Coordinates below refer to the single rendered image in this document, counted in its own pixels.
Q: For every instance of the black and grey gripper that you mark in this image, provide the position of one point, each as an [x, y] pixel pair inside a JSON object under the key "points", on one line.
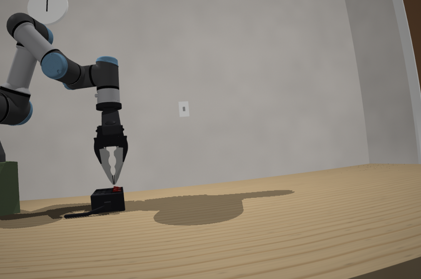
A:
{"points": [[118, 140]]}

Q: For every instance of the black power strip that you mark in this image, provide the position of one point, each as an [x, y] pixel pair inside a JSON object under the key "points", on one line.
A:
{"points": [[104, 200]]}

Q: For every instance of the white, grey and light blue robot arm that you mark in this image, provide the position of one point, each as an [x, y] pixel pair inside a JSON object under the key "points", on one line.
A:
{"points": [[34, 42]]}

